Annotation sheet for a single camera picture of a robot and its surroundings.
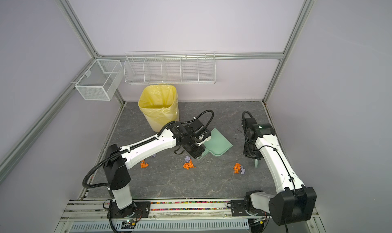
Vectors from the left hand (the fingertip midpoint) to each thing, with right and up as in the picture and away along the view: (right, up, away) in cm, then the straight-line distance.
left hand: (199, 156), depth 77 cm
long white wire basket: (-3, +54, +28) cm, 61 cm away
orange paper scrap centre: (-6, -8, +10) cm, 14 cm away
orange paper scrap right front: (+21, -9, +9) cm, 25 cm away
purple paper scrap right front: (+24, -10, +8) cm, 28 cm away
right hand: (+29, 0, -2) cm, 29 cm away
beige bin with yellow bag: (-28, +29, +27) cm, 48 cm away
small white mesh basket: (-65, +42, +19) cm, 79 cm away
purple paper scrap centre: (-7, -5, +12) cm, 15 cm away
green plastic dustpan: (+10, +5, +6) cm, 12 cm away
